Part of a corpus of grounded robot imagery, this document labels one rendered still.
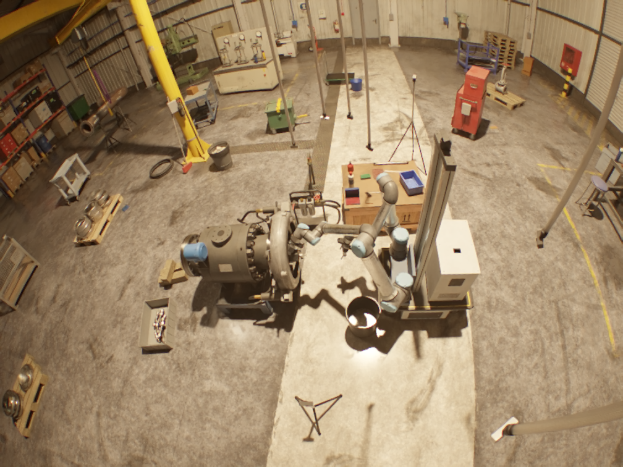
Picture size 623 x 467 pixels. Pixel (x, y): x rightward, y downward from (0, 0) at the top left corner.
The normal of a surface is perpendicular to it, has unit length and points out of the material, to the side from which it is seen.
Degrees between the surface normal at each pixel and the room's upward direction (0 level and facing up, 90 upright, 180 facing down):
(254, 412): 0
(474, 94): 90
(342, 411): 0
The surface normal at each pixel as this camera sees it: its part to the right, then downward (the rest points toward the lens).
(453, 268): -0.15, -0.63
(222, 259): -0.12, 0.12
